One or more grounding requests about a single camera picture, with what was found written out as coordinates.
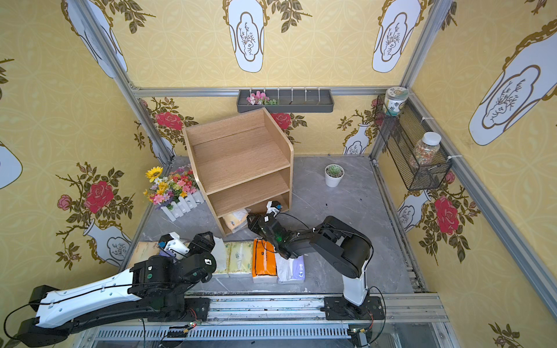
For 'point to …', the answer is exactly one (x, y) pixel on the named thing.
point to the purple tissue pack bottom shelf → (291, 270)
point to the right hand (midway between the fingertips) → (252, 212)
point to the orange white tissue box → (264, 262)
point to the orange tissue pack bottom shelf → (237, 220)
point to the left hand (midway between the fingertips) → (207, 237)
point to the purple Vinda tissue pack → (163, 254)
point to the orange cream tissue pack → (143, 251)
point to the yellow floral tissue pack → (238, 257)
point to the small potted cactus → (333, 173)
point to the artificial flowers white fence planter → (177, 193)
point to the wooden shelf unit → (242, 162)
